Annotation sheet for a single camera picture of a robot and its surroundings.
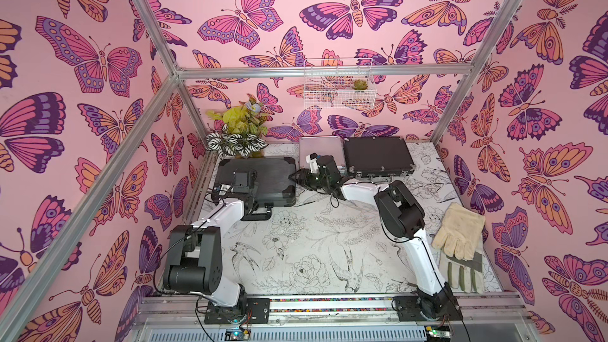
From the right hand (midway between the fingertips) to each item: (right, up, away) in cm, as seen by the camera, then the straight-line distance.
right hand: (292, 176), depth 97 cm
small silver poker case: (+13, +14, +20) cm, 28 cm away
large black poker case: (-9, -1, +16) cm, 18 cm away
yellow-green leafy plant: (-20, +25, +4) cm, 32 cm away
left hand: (-15, -4, -2) cm, 16 cm away
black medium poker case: (+38, +9, +12) cm, 41 cm away
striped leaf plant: (-24, +13, -7) cm, 29 cm away
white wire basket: (+19, +38, -2) cm, 42 cm away
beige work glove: (+62, -23, -10) cm, 67 cm away
